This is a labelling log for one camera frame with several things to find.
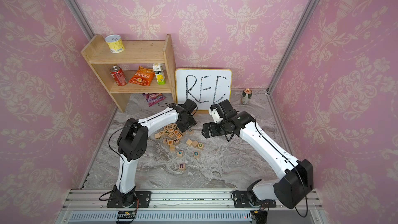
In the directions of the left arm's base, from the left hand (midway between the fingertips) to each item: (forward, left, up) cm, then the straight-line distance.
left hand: (193, 127), depth 96 cm
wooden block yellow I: (-13, +12, -3) cm, 18 cm away
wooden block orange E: (-9, +14, -3) cm, 17 cm away
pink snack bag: (+25, +30, -1) cm, 39 cm away
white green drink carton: (+19, +19, +27) cm, 38 cm away
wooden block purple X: (-9, +10, -2) cm, 14 cm away
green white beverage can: (+22, -35, +6) cm, 42 cm away
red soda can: (+18, +43, +25) cm, 53 cm away
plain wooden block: (-9, +2, -2) cm, 10 cm away
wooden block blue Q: (-17, -2, -3) cm, 17 cm away
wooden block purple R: (-24, +5, -2) cm, 24 cm away
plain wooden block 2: (-11, -1, -2) cm, 11 cm away
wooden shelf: (+39, +36, +16) cm, 56 cm away
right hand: (-11, -10, +15) cm, 21 cm away
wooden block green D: (-12, -5, -2) cm, 13 cm away
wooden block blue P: (-16, +7, -3) cm, 18 cm away
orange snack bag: (+23, +31, +21) cm, 44 cm away
